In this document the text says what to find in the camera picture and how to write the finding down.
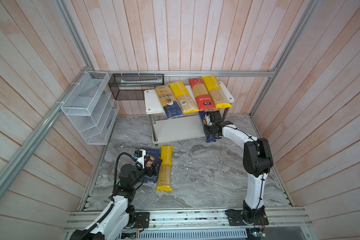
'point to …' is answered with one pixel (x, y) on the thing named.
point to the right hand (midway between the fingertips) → (207, 128)
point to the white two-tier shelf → (189, 125)
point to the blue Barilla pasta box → (152, 156)
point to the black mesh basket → (131, 86)
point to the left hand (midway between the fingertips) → (156, 161)
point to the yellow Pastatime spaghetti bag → (164, 176)
